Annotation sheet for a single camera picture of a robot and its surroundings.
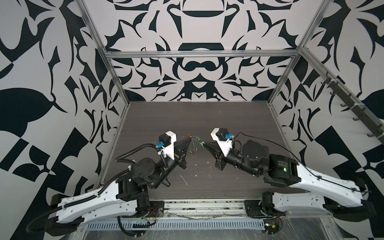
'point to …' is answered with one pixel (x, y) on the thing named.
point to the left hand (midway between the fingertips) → (188, 136)
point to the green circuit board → (271, 226)
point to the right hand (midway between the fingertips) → (205, 145)
